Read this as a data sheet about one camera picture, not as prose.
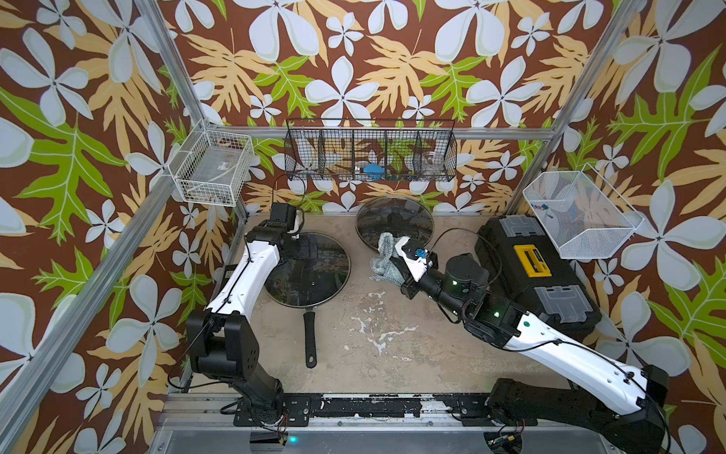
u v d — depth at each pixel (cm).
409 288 56
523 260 85
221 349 44
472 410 75
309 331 79
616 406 40
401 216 119
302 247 77
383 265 64
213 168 86
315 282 104
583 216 82
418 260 52
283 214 66
